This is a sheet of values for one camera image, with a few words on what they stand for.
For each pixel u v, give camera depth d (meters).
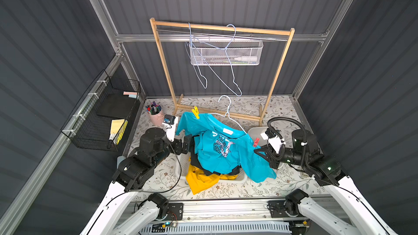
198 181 0.71
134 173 0.42
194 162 0.80
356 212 0.41
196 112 0.69
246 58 0.89
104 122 0.73
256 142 0.64
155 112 0.98
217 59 0.87
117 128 0.63
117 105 0.79
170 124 0.52
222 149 0.74
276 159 0.53
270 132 0.55
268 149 0.58
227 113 0.62
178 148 0.57
